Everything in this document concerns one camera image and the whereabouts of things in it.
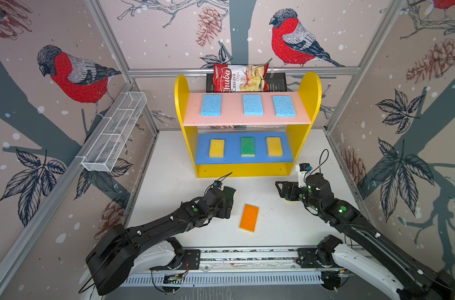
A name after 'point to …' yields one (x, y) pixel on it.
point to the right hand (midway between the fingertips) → (281, 186)
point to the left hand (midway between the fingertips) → (225, 206)
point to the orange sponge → (249, 217)
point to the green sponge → (247, 147)
